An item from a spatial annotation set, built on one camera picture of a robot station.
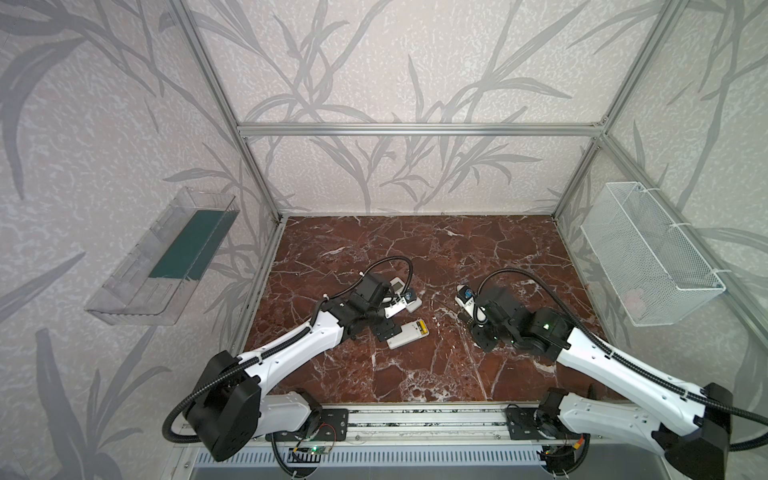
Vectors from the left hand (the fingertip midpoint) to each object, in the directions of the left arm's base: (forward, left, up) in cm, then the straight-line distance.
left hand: (395, 300), depth 84 cm
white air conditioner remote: (-6, -1, +11) cm, 13 cm away
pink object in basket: (-5, -60, +10) cm, 61 cm away
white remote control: (-5, -5, -11) cm, 13 cm away
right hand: (-6, -20, +4) cm, 22 cm away
